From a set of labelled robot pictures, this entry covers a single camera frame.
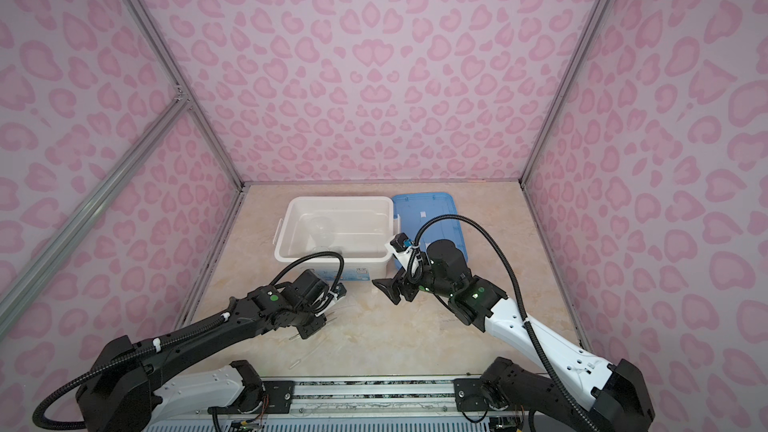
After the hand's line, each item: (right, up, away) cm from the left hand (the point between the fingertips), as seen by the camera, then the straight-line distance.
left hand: (319, 309), depth 83 cm
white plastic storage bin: (+7, +21, +21) cm, 31 cm away
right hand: (+19, +14, -11) cm, 26 cm away
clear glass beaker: (-5, +18, +20) cm, 28 cm away
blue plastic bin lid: (+28, +28, +28) cm, 49 cm away
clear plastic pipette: (-5, -13, -3) cm, 14 cm away
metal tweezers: (-7, -7, 0) cm, 10 cm away
